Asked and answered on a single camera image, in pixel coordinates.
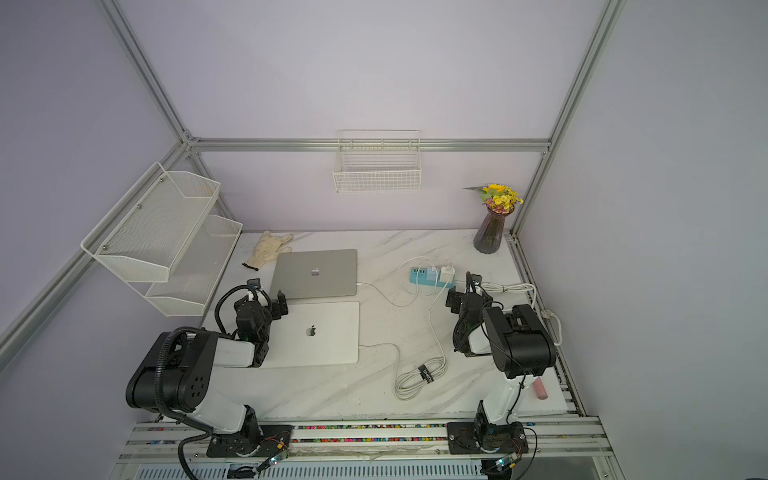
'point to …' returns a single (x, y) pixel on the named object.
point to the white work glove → (267, 249)
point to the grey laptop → (315, 273)
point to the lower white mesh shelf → (195, 276)
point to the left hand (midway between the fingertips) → (265, 296)
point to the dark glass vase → (489, 236)
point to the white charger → (447, 274)
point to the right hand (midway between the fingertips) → (470, 293)
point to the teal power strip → (424, 281)
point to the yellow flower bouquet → (498, 198)
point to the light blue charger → (431, 274)
